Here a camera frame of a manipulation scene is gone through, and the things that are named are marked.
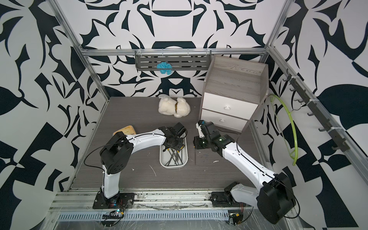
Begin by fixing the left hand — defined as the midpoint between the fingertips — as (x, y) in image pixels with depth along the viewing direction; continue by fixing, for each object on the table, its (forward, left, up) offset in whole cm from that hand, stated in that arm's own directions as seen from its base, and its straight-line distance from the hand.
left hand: (178, 142), depth 93 cm
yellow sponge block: (+9, +33, +2) cm, 34 cm away
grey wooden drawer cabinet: (+17, -32, +29) cm, 47 cm away
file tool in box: (-9, +1, -2) cm, 9 cm away
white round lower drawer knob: (+11, -29, +7) cm, 32 cm away
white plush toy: (+23, -1, +7) cm, 24 cm away
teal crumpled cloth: (+36, +7, +33) cm, 49 cm away
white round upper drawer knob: (+9, -29, +21) cm, 37 cm away
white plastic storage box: (-8, +9, -2) cm, 12 cm away
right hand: (-5, -9, +11) cm, 15 cm away
